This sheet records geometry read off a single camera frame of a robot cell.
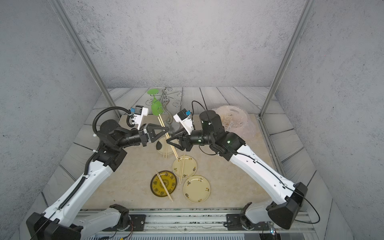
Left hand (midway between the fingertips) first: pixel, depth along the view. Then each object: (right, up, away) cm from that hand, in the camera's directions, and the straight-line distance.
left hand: (168, 133), depth 57 cm
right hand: (+1, -3, +2) cm, 3 cm away
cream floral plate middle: (+7, -23, +34) cm, 42 cm away
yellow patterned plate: (-5, -29, +30) cm, 42 cm away
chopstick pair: (+2, -23, +33) cm, 40 cm away
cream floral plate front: (+11, -32, +26) cm, 42 cm away
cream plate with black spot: (-11, -11, +44) cm, 47 cm away
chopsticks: (-8, -31, +27) cm, 41 cm away
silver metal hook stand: (-6, +22, +36) cm, 43 cm away
